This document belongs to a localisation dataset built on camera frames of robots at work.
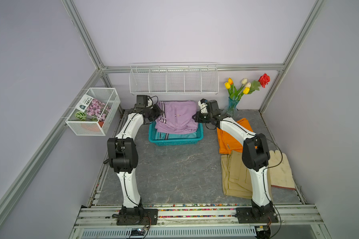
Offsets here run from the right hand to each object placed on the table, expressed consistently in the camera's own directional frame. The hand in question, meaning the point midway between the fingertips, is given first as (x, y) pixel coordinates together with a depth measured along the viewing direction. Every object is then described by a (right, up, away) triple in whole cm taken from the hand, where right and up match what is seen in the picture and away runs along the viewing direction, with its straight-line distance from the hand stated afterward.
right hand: (192, 115), depth 96 cm
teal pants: (-21, -14, +4) cm, 26 cm away
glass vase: (+31, +5, +16) cm, 35 cm away
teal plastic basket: (-26, -15, +2) cm, 30 cm away
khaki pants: (+25, -36, -11) cm, 45 cm away
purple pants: (-9, -2, +2) cm, 9 cm away
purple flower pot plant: (-51, +1, -22) cm, 56 cm away
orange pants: (+24, -18, +3) cm, 30 cm away
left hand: (-18, +3, -2) cm, 18 cm away
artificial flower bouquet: (+34, +17, -4) cm, 38 cm away
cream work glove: (+51, -33, -9) cm, 62 cm away
